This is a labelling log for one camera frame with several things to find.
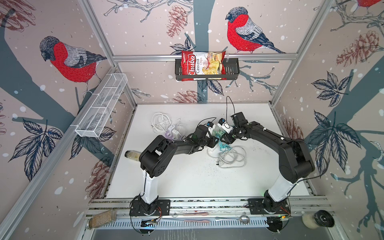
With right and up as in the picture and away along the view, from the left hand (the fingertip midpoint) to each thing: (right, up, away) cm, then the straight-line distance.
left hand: (219, 137), depth 93 cm
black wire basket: (+9, +46, +2) cm, 47 cm away
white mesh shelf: (-66, +14, -18) cm, 70 cm away
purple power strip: (-34, +1, +6) cm, 34 cm away
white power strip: (-3, -10, 0) cm, 10 cm away
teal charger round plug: (+3, -6, -1) cm, 7 cm away
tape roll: (+38, -30, -31) cm, 57 cm away
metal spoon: (+8, -35, -24) cm, 43 cm away
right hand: (+3, +1, 0) cm, 3 cm away
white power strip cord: (-41, +9, +15) cm, 45 cm away
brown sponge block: (-58, -34, -25) cm, 72 cm away
